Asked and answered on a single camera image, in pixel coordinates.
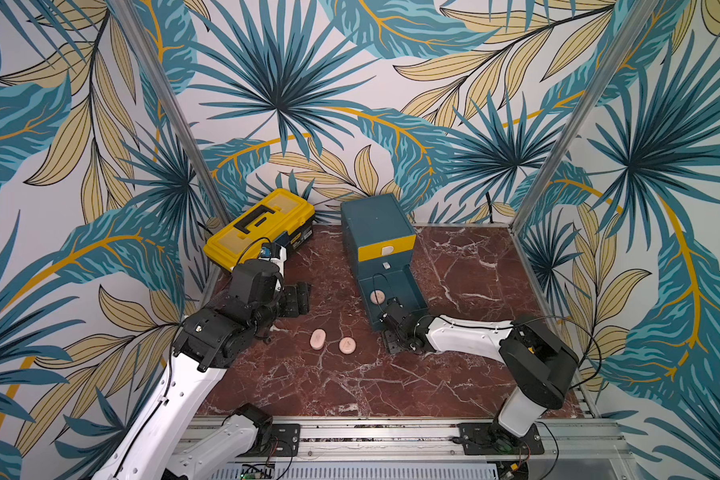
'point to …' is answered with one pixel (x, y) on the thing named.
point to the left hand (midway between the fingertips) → (294, 293)
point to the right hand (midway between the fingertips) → (395, 337)
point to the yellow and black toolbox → (283, 218)
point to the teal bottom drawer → (402, 285)
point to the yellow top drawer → (387, 248)
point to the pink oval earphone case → (318, 339)
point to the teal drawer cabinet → (377, 235)
